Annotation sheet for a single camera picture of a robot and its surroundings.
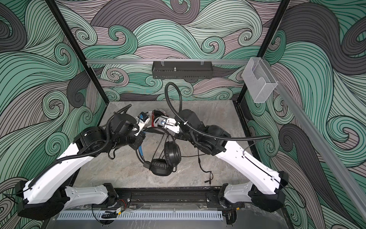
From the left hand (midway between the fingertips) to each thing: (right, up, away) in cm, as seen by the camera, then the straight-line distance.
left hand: (144, 133), depth 65 cm
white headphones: (-1, +9, +40) cm, 41 cm away
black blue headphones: (+14, -8, -11) cm, 19 cm away
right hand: (+16, +7, -1) cm, 18 cm away
